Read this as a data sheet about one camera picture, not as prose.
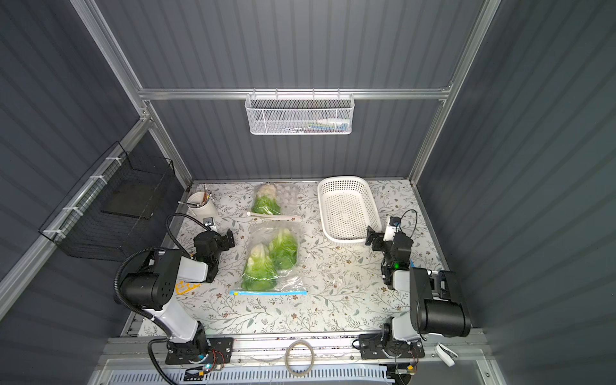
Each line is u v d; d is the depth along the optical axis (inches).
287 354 28.5
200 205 37.7
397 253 27.3
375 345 29.0
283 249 33.9
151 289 18.7
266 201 40.2
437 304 17.5
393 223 30.6
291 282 33.1
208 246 29.6
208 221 33.1
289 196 43.3
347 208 42.7
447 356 27.9
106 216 28.5
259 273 31.7
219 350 28.5
